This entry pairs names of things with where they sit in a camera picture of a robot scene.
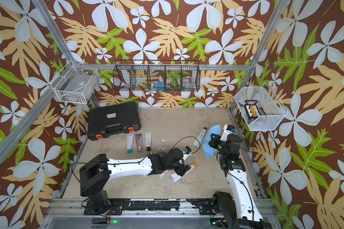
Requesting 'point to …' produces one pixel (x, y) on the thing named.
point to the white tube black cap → (148, 135)
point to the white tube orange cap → (175, 177)
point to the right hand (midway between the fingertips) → (210, 133)
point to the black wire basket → (181, 76)
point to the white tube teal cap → (129, 143)
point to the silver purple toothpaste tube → (138, 137)
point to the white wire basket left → (79, 85)
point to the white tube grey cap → (198, 141)
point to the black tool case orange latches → (113, 119)
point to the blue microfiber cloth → (209, 150)
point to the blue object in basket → (159, 85)
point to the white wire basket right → (262, 109)
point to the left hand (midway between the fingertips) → (188, 161)
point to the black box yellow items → (252, 111)
